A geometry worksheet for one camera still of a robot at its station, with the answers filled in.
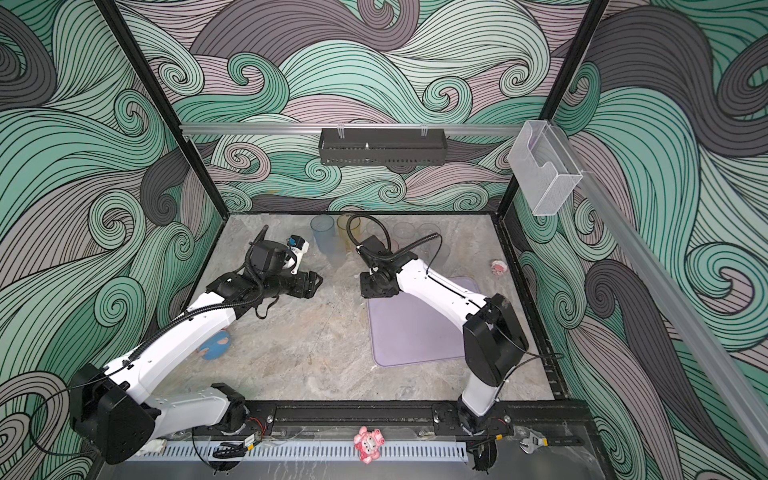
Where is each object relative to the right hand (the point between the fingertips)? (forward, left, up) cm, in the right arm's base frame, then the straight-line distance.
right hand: (369, 290), depth 85 cm
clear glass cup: (+31, -20, -8) cm, 37 cm away
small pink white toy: (+13, -43, -8) cm, 46 cm away
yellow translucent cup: (+3, +6, +20) cm, 21 cm away
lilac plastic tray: (-8, -11, -11) cm, 17 cm away
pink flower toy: (-36, -1, -7) cm, 37 cm away
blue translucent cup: (+25, +17, 0) cm, 30 cm away
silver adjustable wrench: (-35, -40, -10) cm, 54 cm away
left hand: (0, +15, +8) cm, 17 cm away
